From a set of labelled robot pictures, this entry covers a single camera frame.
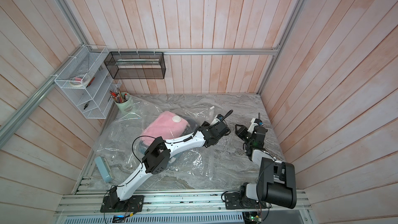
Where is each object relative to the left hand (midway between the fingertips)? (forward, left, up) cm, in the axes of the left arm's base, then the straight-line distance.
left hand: (208, 127), depth 94 cm
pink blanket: (-3, +24, +6) cm, 25 cm away
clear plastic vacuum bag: (-13, +53, -7) cm, 55 cm away
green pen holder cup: (+11, +51, +8) cm, 53 cm away
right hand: (0, -18, +3) cm, 18 cm away
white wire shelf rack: (+3, +60, +21) cm, 64 cm away
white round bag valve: (+2, +19, +6) cm, 20 cm away
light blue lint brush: (-25, +55, -2) cm, 61 cm away
